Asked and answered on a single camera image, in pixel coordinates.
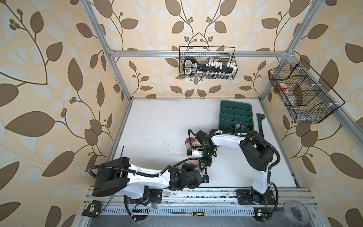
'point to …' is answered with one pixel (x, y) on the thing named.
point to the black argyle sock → (247, 127)
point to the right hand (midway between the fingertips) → (202, 168)
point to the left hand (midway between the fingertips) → (194, 168)
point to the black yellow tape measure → (92, 209)
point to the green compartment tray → (232, 113)
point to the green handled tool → (260, 117)
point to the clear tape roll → (288, 212)
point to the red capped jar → (282, 86)
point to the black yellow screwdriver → (122, 150)
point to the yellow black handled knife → (197, 213)
